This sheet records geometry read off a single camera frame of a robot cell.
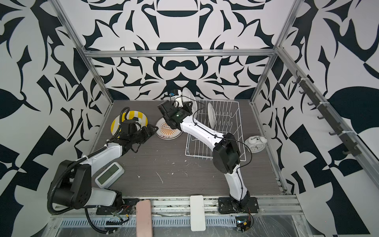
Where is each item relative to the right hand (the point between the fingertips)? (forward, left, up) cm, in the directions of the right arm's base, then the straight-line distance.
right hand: (190, 101), depth 83 cm
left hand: (-8, +22, -14) cm, 27 cm away
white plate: (+1, -13, -14) cm, 19 cm away
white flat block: (-50, -3, -23) cm, 55 cm away
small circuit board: (-53, -24, -28) cm, 65 cm away
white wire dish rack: (+7, -23, -23) cm, 33 cm away
